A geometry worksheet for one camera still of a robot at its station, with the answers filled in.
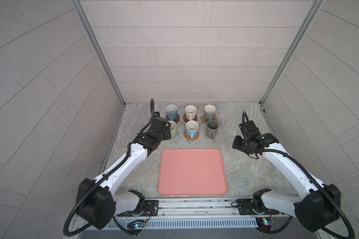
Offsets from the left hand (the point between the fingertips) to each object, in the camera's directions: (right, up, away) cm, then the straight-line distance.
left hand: (168, 127), depth 82 cm
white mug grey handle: (+26, +10, +21) cm, 34 cm away
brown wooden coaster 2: (+9, +3, +23) cm, 25 cm away
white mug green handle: (+2, -1, +8) cm, 8 cm away
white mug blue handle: (+13, -1, +14) cm, 19 cm away
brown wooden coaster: (+3, +4, +24) cm, 24 cm away
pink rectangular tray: (+13, -24, -1) cm, 28 cm away
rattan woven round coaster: (+11, -8, +14) cm, 20 cm away
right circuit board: (+46, -43, -14) cm, 65 cm away
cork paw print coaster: (+23, +2, +23) cm, 33 cm away
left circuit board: (-13, -42, -17) cm, 47 cm away
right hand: (+36, -10, -1) cm, 37 cm away
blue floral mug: (-1, +10, +20) cm, 23 cm away
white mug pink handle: (+13, +8, +18) cm, 23 cm away
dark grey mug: (+25, -3, +8) cm, 27 cm away
